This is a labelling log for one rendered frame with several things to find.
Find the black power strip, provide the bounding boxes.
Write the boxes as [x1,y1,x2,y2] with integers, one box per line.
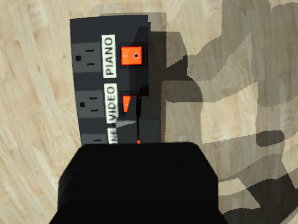
[70,15,149,145]

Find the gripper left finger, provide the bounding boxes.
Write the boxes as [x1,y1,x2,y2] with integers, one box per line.
[116,96,139,144]

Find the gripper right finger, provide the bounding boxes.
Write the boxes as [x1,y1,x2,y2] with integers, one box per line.
[139,96,160,143]

